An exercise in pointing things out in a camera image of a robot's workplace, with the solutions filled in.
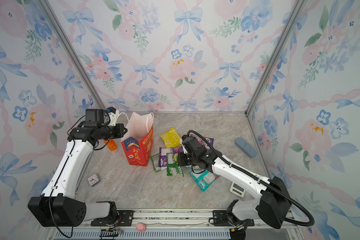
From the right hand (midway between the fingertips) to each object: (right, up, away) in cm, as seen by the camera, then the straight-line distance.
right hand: (177, 157), depth 79 cm
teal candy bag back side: (+15, -13, +6) cm, 20 cm away
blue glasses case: (+44, +3, +19) cm, 48 cm away
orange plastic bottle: (-41, +5, +14) cm, 44 cm away
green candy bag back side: (-3, -6, +5) cm, 8 cm away
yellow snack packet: (-5, +9, +23) cm, 25 cm away
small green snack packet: (-14, -4, +15) cm, 21 cm away
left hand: (-26, +16, -2) cm, 30 cm away
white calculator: (+33, -18, +3) cm, 38 cm away
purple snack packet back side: (-10, 0, +16) cm, 18 cm away
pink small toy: (-17, -31, -8) cm, 36 cm away
